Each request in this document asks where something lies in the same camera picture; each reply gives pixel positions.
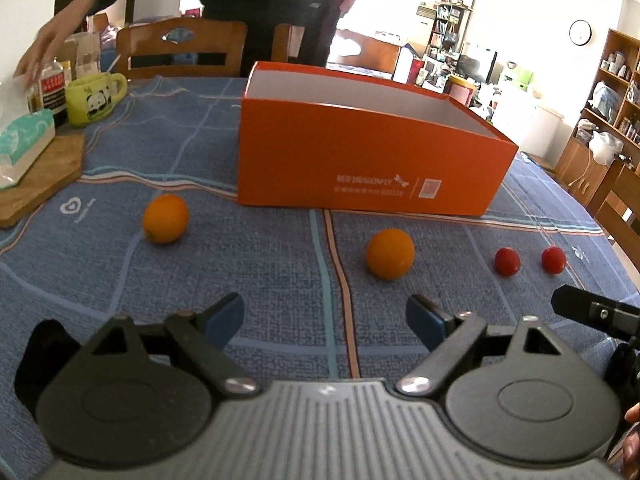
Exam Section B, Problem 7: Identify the orange cardboard shoe box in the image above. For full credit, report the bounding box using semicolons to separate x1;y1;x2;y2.
238;62;518;217

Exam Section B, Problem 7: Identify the wooden chair right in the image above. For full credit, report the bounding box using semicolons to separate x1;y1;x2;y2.
587;159;640;270

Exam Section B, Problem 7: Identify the blue patterned tablecloth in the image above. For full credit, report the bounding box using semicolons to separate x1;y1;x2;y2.
1;78;639;479

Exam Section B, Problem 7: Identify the red cherry tomato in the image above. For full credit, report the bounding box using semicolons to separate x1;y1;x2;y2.
540;246;567;275
494;247;521;278

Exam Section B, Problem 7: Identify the wooden bookshelf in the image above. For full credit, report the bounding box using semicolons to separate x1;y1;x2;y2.
555;29;639;206

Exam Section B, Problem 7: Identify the green panda mug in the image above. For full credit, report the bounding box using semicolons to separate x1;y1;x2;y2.
65;73;128;128

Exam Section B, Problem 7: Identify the operator hand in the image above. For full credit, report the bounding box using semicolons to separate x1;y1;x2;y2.
622;403;640;480

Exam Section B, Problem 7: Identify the wooden chair left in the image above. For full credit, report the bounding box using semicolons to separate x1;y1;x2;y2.
115;18;247;79

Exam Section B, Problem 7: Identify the round wall clock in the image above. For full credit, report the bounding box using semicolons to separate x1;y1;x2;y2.
568;20;592;47

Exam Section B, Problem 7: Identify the orange fruit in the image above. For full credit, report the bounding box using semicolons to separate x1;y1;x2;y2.
142;194;190;244
364;229;416;282

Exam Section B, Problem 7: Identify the person left hand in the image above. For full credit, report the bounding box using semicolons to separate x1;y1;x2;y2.
14;0;96;87

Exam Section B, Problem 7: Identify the wooden cutting board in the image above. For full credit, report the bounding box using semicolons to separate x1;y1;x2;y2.
0;133;85;229

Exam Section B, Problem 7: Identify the dark glass bottle black cap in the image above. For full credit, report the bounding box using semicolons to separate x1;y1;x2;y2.
37;60;67;128

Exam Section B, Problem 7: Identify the teal tissue pack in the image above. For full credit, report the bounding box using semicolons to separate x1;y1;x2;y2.
0;76;55;190

